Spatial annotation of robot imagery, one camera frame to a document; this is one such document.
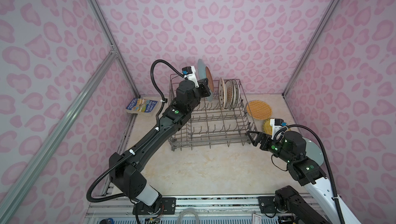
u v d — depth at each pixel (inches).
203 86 24.2
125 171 15.8
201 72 27.8
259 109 43.3
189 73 23.5
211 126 39.6
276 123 25.1
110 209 29.5
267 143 24.6
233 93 36.6
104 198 16.8
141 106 43.5
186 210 29.4
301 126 24.0
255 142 24.8
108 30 33.0
